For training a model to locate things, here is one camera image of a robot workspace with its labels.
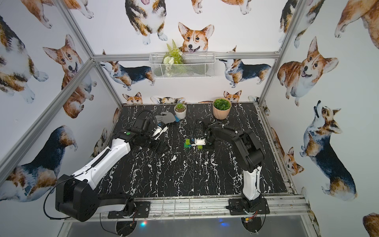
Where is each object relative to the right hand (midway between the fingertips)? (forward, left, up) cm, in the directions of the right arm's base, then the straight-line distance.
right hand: (206, 143), depth 96 cm
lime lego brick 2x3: (-2, +4, -1) cm, 4 cm away
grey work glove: (+22, +29, +1) cm, 36 cm away
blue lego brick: (-3, +8, +11) cm, 14 cm away
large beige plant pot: (+23, -12, +9) cm, 28 cm away
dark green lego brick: (-1, +13, -2) cm, 13 cm away
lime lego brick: (-1, +12, +4) cm, 12 cm away
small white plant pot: (+24, +18, +6) cm, 30 cm away
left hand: (-6, +23, +13) cm, 27 cm away
